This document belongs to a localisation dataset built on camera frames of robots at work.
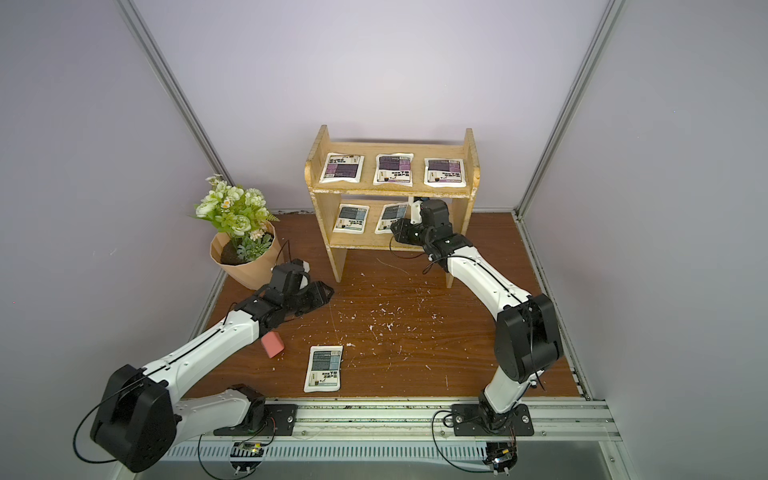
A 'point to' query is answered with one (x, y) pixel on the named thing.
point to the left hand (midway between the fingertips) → (334, 290)
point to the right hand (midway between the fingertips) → (395, 215)
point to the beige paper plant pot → (254, 274)
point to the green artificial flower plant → (237, 211)
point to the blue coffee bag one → (352, 218)
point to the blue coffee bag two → (390, 214)
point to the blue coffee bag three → (324, 372)
